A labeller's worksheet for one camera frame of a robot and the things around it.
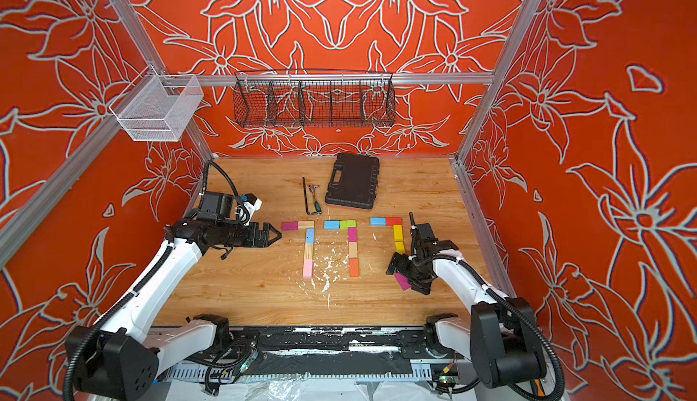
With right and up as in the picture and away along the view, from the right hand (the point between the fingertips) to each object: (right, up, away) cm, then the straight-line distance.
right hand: (396, 275), depth 84 cm
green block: (-16, +14, +14) cm, 26 cm away
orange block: (-13, +1, +4) cm, 14 cm away
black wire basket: (-28, +61, +17) cm, 69 cm away
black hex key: (-32, +22, +21) cm, 44 cm away
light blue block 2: (-4, +15, +14) cm, 21 cm away
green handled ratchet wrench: (-30, +27, +23) cm, 47 cm away
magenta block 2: (-14, +10, +13) cm, 22 cm away
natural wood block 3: (-14, +5, +6) cm, 16 cm away
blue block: (-29, +10, +9) cm, 32 cm away
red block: (+2, +15, +15) cm, 21 cm away
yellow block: (+3, +11, +11) cm, 16 cm away
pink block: (-28, +1, +2) cm, 29 cm away
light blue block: (-22, +14, +15) cm, 29 cm away
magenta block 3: (+2, -3, +2) cm, 4 cm away
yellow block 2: (+2, +7, +7) cm, 10 cm away
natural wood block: (-31, +14, +14) cm, 37 cm away
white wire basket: (-82, +56, +9) cm, 99 cm away
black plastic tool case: (-13, +30, +23) cm, 40 cm away
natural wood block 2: (-29, +6, +6) cm, 30 cm away
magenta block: (-36, +14, +11) cm, 40 cm away
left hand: (-39, +14, -5) cm, 42 cm away
